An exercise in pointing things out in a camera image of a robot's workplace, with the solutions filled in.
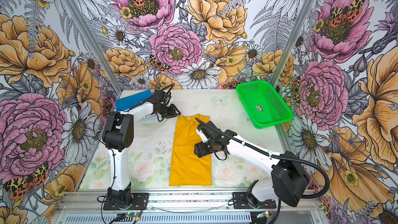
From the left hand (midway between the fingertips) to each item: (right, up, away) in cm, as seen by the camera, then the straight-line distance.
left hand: (178, 116), depth 101 cm
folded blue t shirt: (-40, +9, +14) cm, 43 cm away
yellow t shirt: (+8, -26, -17) cm, 32 cm away
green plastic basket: (+59, +6, +10) cm, 60 cm away
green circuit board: (-17, -42, -30) cm, 54 cm away
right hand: (+16, -18, -21) cm, 31 cm away
